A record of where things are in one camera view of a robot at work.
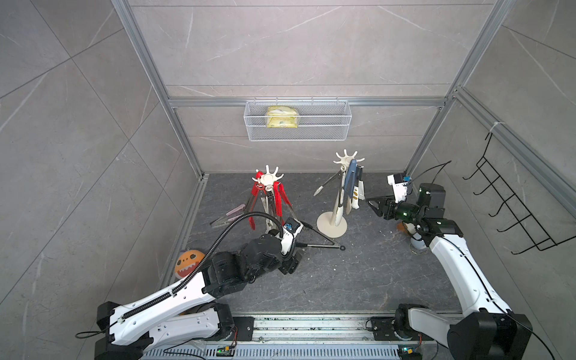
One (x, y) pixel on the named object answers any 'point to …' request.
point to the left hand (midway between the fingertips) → (298, 239)
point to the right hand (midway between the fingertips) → (373, 199)
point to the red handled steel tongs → (289, 202)
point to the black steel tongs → (334, 245)
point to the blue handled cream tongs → (349, 183)
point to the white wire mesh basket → (317, 121)
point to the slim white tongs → (361, 193)
